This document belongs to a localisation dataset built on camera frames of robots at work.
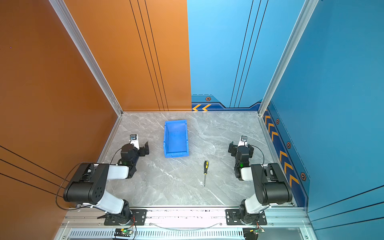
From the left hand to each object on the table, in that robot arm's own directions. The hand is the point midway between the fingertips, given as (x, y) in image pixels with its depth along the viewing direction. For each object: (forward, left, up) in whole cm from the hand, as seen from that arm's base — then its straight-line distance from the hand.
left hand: (140, 141), depth 94 cm
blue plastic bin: (+7, -21, -8) cm, 24 cm away
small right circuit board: (-45, -65, -6) cm, 80 cm away
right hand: (-1, -63, 0) cm, 63 cm away
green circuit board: (-46, -1, -9) cm, 47 cm away
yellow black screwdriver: (-14, -42, -5) cm, 45 cm away
